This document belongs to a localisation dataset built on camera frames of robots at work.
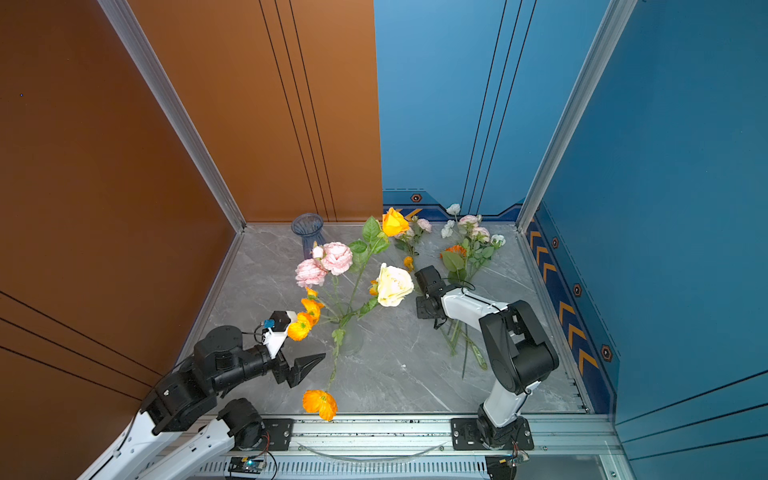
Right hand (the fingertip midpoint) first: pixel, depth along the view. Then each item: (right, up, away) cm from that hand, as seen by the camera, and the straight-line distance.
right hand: (426, 308), depth 96 cm
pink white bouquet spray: (+18, +22, +14) cm, 32 cm away
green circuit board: (-46, -33, -25) cm, 62 cm away
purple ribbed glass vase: (-38, +27, +1) cm, 46 cm away
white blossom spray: (+11, +28, +20) cm, 36 cm away
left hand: (-28, -1, -29) cm, 41 cm away
